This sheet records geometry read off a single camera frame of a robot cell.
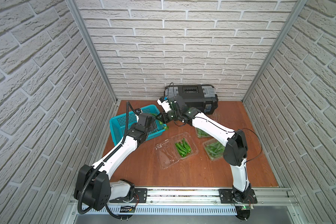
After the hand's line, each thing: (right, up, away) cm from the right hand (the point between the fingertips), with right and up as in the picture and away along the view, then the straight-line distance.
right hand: (158, 115), depth 82 cm
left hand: (-6, -3, +2) cm, 7 cm away
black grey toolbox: (+30, +13, +17) cm, 37 cm away
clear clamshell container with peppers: (+8, -24, +11) cm, 28 cm away
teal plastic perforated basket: (-31, -6, +17) cm, 36 cm away
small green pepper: (+5, -7, +1) cm, 9 cm away
